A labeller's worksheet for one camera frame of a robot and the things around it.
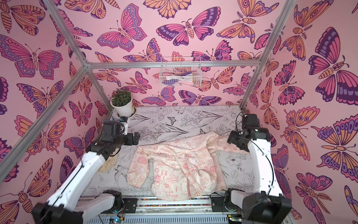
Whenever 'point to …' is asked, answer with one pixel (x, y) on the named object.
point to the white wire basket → (180, 72)
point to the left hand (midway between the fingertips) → (133, 133)
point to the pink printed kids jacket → (181, 169)
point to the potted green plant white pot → (122, 101)
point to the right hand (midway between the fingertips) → (236, 142)
